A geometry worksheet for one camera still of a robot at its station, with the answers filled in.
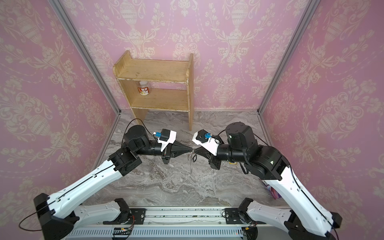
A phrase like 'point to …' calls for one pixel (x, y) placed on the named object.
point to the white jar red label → (143, 88)
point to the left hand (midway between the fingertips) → (190, 151)
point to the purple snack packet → (274, 193)
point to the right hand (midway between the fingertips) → (197, 149)
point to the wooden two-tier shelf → (157, 85)
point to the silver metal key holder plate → (190, 158)
